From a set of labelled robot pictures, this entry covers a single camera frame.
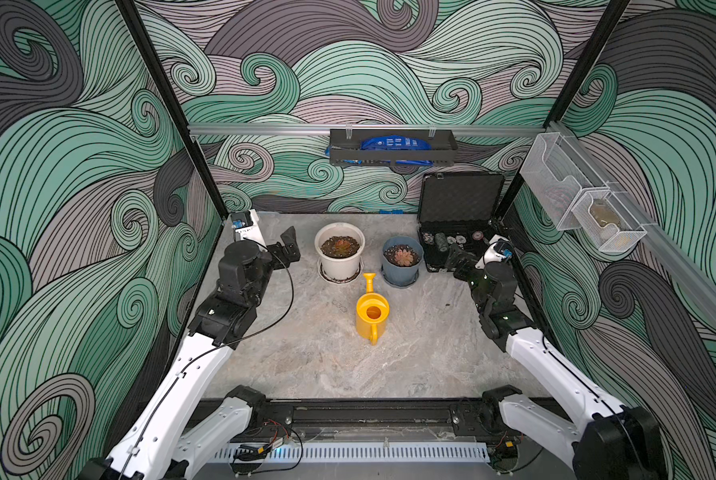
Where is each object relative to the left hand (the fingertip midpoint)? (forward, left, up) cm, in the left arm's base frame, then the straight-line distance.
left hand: (276, 229), depth 68 cm
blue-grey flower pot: (+8, -34, -32) cm, 47 cm away
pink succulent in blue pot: (+11, -35, -26) cm, 44 cm away
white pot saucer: (+8, -14, -35) cm, 39 cm away
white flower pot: (+10, -14, -32) cm, 36 cm away
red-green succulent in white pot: (+15, -14, -25) cm, 33 cm away
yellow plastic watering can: (-8, -24, -25) cm, 35 cm away
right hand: (+3, -52, -13) cm, 53 cm away
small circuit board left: (-41, +6, -36) cm, 55 cm away
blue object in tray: (+37, -31, 0) cm, 49 cm away
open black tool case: (+34, -57, -26) cm, 71 cm away
